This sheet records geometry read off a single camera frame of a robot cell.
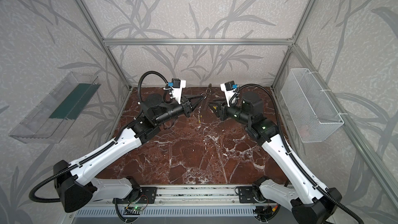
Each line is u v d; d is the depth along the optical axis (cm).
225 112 58
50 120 65
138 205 72
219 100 58
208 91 64
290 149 44
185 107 55
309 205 37
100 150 44
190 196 75
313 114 62
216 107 59
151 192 75
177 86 55
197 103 62
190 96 58
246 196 72
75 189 38
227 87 57
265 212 74
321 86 71
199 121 103
